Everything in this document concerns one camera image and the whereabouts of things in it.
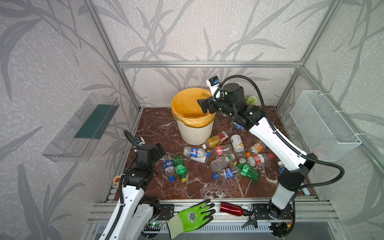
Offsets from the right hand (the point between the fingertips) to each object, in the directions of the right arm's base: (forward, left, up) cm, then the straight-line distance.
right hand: (205, 91), depth 69 cm
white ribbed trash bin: (-6, +5, -30) cm, 31 cm away
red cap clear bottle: (-18, -31, -36) cm, 51 cm away
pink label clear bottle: (-11, -9, -37) cm, 40 cm away
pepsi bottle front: (-25, -12, -37) cm, 47 cm away
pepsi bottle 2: (-21, +21, -38) cm, 48 cm away
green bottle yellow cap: (-18, +16, -38) cm, 45 cm away
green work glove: (-46, +7, -39) cm, 61 cm away
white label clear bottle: (-9, -20, -37) cm, 43 cm away
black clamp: (-47, -22, -40) cm, 65 cm away
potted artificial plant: (+23, -33, -27) cm, 49 cm away
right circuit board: (-50, -37, -45) cm, 77 cm away
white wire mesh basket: (-21, -50, -7) cm, 55 cm away
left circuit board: (-49, +26, -43) cm, 71 cm away
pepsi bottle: (-15, +5, -34) cm, 38 cm away
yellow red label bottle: (-5, -5, -36) cm, 37 cm away
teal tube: (-34, -53, -39) cm, 74 cm away
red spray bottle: (-42, -11, -38) cm, 58 cm away
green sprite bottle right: (-24, -25, -39) cm, 52 cm away
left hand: (-15, +26, -22) cm, 37 cm away
